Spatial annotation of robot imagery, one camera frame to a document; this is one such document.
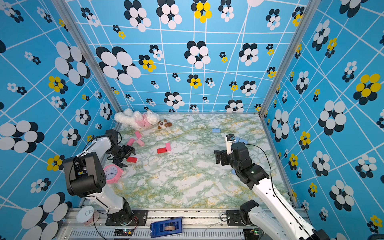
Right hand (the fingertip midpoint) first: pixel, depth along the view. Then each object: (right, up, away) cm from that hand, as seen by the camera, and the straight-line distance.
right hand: (225, 149), depth 78 cm
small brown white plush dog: (-40, +14, +31) cm, 52 cm away
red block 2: (-57, -10, +18) cm, 61 cm away
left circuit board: (-51, -40, -6) cm, 65 cm away
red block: (-39, -4, +21) cm, 44 cm away
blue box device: (-29, -33, -12) cm, 46 cm away
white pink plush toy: (-56, +17, +23) cm, 62 cm away
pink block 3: (-61, +1, +24) cm, 66 cm away
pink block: (-35, -2, +24) cm, 42 cm away
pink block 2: (-58, +6, +30) cm, 66 cm away
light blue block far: (0, +9, +31) cm, 32 cm away
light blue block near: (+7, -16, +11) cm, 20 cm away
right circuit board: (+13, -38, -7) cm, 41 cm away
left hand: (-54, -6, +14) cm, 56 cm away
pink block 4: (-54, +1, +24) cm, 59 cm away
